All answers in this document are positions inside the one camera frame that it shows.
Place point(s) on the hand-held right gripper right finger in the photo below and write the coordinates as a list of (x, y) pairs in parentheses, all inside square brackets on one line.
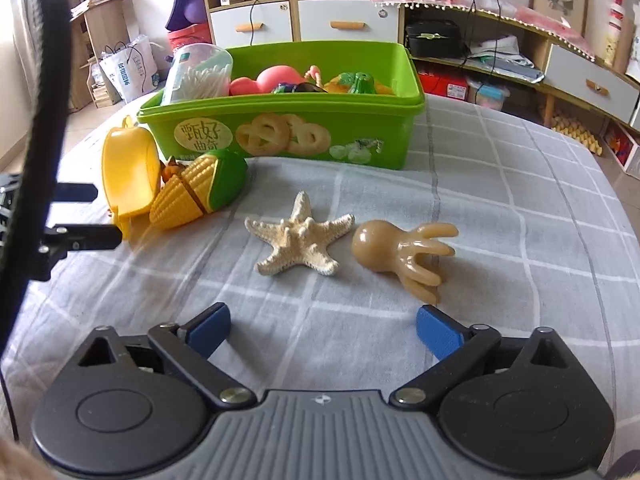
[(440, 332)]

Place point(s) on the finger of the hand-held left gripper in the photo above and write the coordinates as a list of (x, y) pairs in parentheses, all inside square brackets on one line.
[(90, 237), (75, 193)]

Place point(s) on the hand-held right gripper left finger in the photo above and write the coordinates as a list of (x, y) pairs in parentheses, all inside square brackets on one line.
[(210, 330)]

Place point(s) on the yellow plastic scoop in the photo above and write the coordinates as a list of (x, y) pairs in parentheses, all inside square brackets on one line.
[(127, 170)]

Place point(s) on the clear cotton swab container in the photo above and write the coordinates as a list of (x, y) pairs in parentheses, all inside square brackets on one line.
[(200, 80)]

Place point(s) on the green plastic box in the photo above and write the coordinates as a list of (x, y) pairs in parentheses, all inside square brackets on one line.
[(400, 130)]

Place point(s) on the pink rubber toy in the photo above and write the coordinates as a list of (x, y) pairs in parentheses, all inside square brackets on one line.
[(277, 77)]

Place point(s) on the purple toy grapes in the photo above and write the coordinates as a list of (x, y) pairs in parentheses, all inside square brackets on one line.
[(295, 89)]

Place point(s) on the orange toy pumpkin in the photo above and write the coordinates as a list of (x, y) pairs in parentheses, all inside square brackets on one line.
[(340, 85)]

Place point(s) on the grey checked bed sheet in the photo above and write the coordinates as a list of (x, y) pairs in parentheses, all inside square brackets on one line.
[(500, 260)]

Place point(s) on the small brown toy figure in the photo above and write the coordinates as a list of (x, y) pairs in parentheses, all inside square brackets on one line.
[(172, 172)]

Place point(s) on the toy corn with green husk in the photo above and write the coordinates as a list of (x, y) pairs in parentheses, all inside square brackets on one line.
[(185, 190)]

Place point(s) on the tan toy octopus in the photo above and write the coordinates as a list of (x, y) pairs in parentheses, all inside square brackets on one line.
[(375, 245)]

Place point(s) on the beige starfish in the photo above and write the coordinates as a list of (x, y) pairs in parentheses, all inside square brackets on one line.
[(295, 240)]

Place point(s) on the white paper shopping bag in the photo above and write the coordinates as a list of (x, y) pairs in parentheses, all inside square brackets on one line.
[(127, 70)]

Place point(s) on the wooden side shelf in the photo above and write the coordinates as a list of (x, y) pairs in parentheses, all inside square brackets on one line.
[(102, 25)]

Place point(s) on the red printed bucket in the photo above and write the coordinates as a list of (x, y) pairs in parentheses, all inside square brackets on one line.
[(192, 37)]

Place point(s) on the purple bag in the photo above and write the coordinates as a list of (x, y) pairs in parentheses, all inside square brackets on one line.
[(187, 5)]

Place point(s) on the clear plastic storage box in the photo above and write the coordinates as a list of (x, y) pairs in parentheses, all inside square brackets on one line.
[(487, 95)]

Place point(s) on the yellow egg tray stack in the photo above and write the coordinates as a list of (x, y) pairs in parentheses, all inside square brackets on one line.
[(577, 132)]

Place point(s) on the red cardboard box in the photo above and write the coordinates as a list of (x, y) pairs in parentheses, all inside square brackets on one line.
[(442, 85)]

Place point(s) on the white basket with toys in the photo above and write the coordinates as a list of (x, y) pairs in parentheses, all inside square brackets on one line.
[(625, 152)]

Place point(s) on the stack of white papers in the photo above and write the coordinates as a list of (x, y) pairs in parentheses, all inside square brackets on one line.
[(505, 57)]

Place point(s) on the low wooden tv stand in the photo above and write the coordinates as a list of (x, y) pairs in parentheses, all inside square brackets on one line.
[(530, 57)]

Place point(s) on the black bag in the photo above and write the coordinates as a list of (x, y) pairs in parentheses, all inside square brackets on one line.
[(435, 42)]

